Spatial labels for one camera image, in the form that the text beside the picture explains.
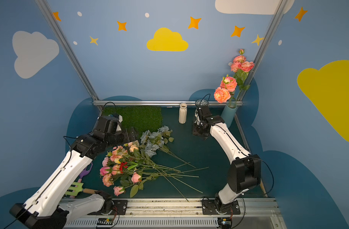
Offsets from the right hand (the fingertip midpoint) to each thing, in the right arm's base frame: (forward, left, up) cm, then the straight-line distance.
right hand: (196, 130), depth 87 cm
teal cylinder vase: (+18, -23, -2) cm, 29 cm away
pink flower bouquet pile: (-21, +40, -12) cm, 47 cm away
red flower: (-23, +44, -10) cm, 50 cm away
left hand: (-11, +35, +11) cm, 38 cm away
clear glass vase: (+24, -4, +1) cm, 24 cm away
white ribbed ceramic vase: (+19, +9, -5) cm, 21 cm away
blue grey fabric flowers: (-6, +26, -6) cm, 28 cm away
